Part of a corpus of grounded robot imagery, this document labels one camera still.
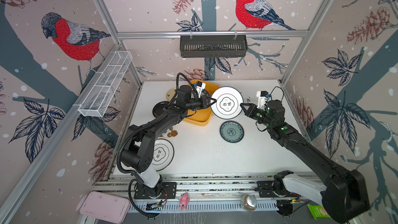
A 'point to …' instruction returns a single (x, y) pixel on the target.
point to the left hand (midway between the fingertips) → (216, 101)
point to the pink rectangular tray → (109, 208)
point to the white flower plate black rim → (227, 106)
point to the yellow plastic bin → (202, 116)
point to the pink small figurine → (184, 201)
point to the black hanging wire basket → (213, 46)
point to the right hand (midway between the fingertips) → (238, 106)
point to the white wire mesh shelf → (104, 86)
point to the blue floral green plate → (231, 131)
